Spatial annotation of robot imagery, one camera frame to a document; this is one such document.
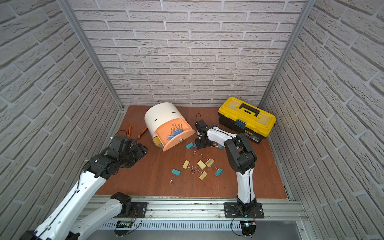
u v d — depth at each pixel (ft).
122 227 2.33
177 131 2.70
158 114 2.87
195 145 3.00
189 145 3.20
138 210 2.39
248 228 2.29
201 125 2.66
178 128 2.80
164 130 2.74
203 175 2.79
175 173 2.82
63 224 1.27
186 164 2.93
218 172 2.81
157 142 2.73
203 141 2.73
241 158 1.74
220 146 3.18
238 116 3.08
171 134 2.72
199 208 2.50
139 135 3.29
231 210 2.39
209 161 2.93
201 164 2.91
